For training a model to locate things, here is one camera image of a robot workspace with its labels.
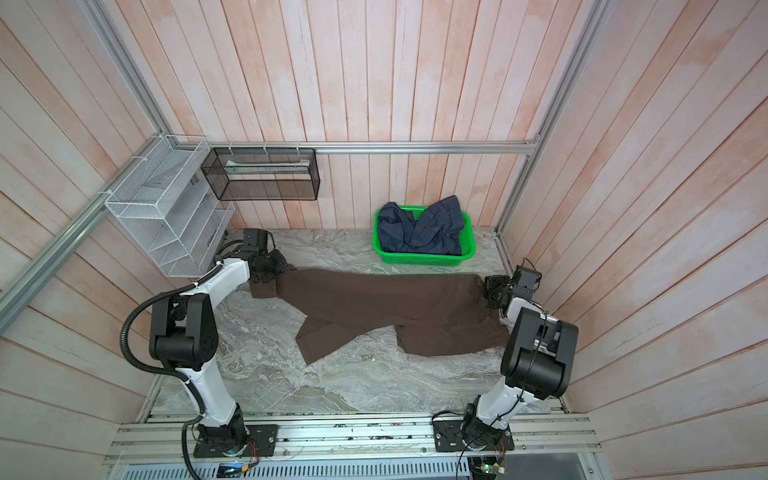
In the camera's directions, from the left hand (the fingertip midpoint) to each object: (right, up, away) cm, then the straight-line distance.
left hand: (285, 267), depth 98 cm
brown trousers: (+47, -15, -4) cm, 49 cm away
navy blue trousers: (+53, +13, +13) cm, 56 cm away
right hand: (+65, -3, -2) cm, 66 cm away
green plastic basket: (+64, +10, +10) cm, 66 cm away
